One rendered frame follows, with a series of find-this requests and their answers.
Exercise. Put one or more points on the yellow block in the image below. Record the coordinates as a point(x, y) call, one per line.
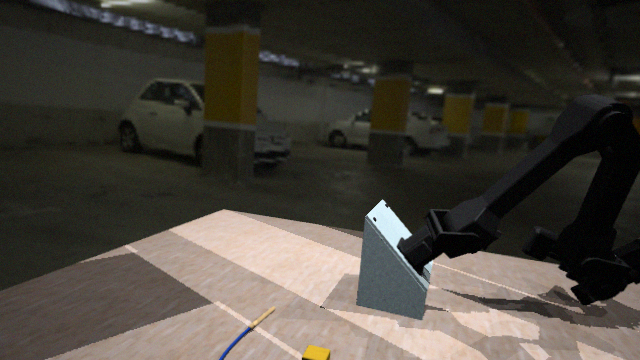
point(316, 353)

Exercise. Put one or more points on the blue string with tan wooden stick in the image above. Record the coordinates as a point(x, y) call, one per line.
point(250, 327)

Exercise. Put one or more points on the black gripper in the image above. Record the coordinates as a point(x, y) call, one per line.
point(540, 243)

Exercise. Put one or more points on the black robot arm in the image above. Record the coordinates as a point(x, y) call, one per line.
point(590, 123)

